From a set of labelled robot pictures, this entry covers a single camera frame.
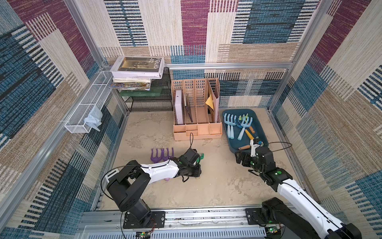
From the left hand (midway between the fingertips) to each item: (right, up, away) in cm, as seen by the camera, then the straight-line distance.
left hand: (199, 171), depth 88 cm
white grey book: (-13, +38, +8) cm, 41 cm away
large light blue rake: (+33, +27, +20) cm, 47 cm away
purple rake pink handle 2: (-20, +7, +8) cm, 23 cm away
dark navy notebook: (-8, +40, +24) cm, 47 cm away
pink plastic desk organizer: (-4, +41, +38) cm, 56 cm away
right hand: (+23, +12, -5) cm, 26 cm away
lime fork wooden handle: (+37, +25, +19) cm, 48 cm away
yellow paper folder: (+6, +40, +1) cm, 41 cm away
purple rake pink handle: (-26, +6, +6) cm, 28 cm away
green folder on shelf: (-30, +49, +12) cm, 58 cm away
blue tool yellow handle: (+35, +20, +14) cm, 43 cm away
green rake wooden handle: (+2, +7, +6) cm, 9 cm away
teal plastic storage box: (+41, +19, +13) cm, 47 cm away
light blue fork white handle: (+24, +27, +23) cm, 43 cm away
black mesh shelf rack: (-35, +43, +31) cm, 64 cm away
